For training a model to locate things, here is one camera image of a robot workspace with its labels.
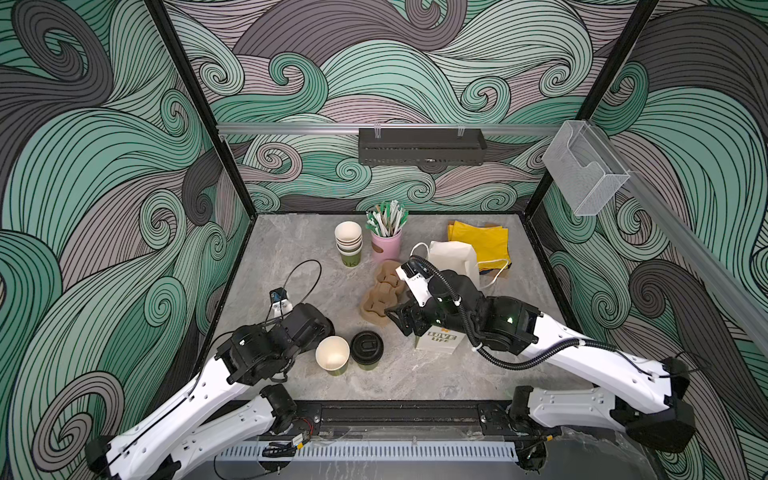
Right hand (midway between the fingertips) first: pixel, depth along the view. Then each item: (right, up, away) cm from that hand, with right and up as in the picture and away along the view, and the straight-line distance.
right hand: (397, 304), depth 66 cm
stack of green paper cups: (-13, +13, +25) cm, 31 cm away
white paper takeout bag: (+15, +10, +14) cm, 23 cm away
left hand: (-21, -7, +5) cm, 23 cm away
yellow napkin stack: (+36, +13, +39) cm, 55 cm away
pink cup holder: (-2, +11, +32) cm, 34 cm away
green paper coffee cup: (-7, -16, +8) cm, 19 cm away
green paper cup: (-17, -18, +17) cm, 30 cm away
